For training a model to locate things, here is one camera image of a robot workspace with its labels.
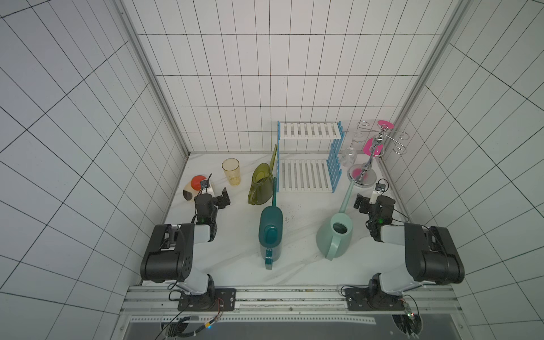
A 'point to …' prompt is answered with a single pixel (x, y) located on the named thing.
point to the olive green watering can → (261, 188)
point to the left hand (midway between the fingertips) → (215, 192)
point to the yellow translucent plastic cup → (231, 168)
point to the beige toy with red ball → (193, 188)
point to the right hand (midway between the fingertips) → (362, 192)
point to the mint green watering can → (333, 237)
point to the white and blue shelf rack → (309, 175)
